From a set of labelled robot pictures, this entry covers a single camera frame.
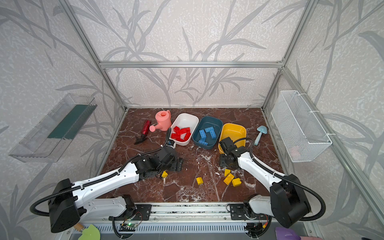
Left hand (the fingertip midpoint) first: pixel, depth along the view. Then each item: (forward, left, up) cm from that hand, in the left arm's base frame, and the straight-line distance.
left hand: (178, 157), depth 80 cm
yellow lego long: (-8, -28, -11) cm, 31 cm away
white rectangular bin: (+27, +1, -11) cm, 29 cm away
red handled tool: (+23, +27, -10) cm, 37 cm away
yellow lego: (-10, -32, -9) cm, 35 cm away
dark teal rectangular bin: (+32, -15, -10) cm, 37 cm away
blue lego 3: (+16, -13, -11) cm, 24 cm away
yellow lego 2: (-9, -11, -10) cm, 18 cm away
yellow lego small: (-4, -27, -10) cm, 29 cm away
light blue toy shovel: (+27, -55, -11) cm, 62 cm away
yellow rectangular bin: (+23, -36, -11) cm, 45 cm away
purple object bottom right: (-32, -51, -9) cm, 61 cm away
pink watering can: (+28, +13, -3) cm, 31 cm away
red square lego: (+25, +5, -11) cm, 28 cm away
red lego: (+23, -1, -9) cm, 25 cm away
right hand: (+3, -27, -7) cm, 28 cm away
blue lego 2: (+25, -20, -12) cm, 34 cm away
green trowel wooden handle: (-33, +38, -11) cm, 52 cm away
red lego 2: (+21, -3, -11) cm, 23 cm away
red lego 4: (+17, +2, -11) cm, 20 cm away
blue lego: (+20, -13, -8) cm, 25 cm away
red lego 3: (+21, +6, -11) cm, 24 cm away
